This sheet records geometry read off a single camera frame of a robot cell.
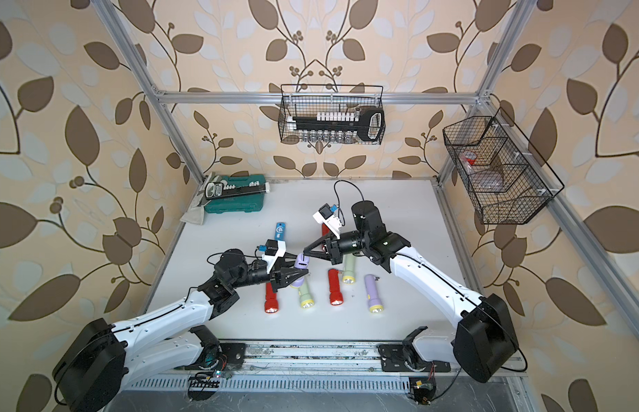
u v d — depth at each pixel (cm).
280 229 101
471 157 81
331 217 64
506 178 73
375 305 81
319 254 65
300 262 66
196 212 108
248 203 105
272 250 60
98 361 40
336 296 84
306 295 83
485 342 40
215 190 108
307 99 91
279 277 64
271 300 83
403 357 67
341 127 85
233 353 76
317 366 74
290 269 70
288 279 66
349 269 89
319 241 64
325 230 101
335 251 62
